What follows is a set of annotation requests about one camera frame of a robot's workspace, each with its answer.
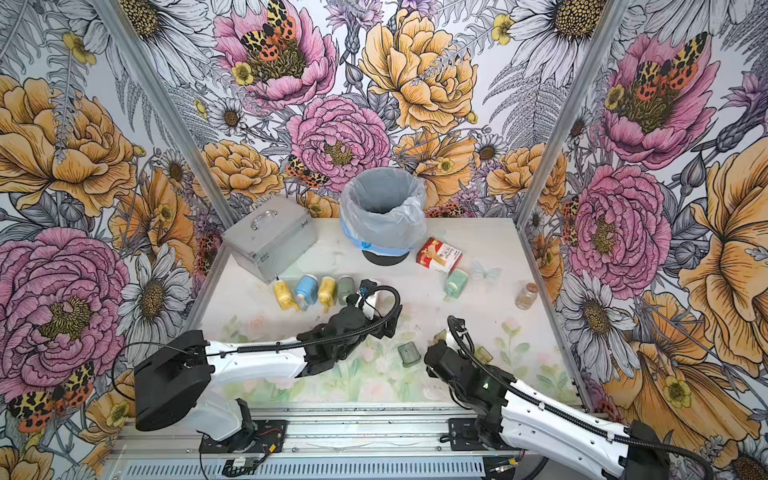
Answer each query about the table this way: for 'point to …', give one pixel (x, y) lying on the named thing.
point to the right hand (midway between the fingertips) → (438, 359)
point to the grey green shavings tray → (409, 354)
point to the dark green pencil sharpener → (346, 286)
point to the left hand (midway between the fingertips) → (385, 307)
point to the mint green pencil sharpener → (455, 284)
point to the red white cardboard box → (439, 256)
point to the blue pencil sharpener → (307, 291)
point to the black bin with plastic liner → (383, 213)
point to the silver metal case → (271, 237)
